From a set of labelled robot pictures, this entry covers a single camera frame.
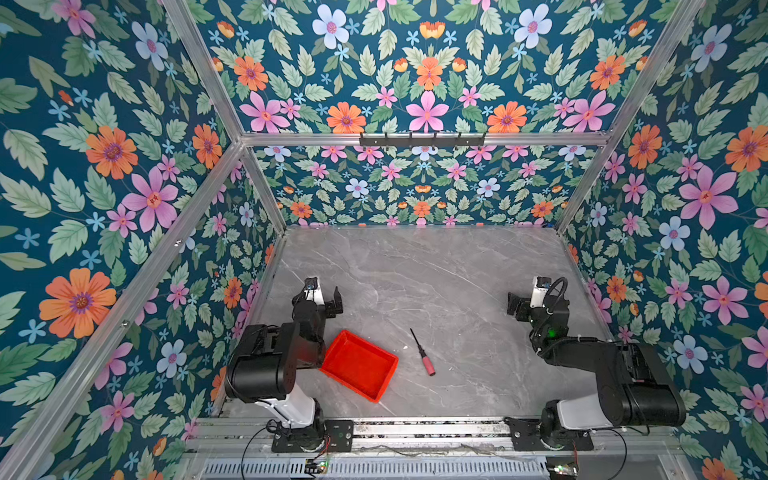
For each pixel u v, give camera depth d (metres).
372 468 0.70
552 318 0.70
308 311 0.78
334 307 0.86
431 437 0.75
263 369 0.46
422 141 0.91
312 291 0.79
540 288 0.80
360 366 0.85
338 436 0.73
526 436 0.73
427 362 0.85
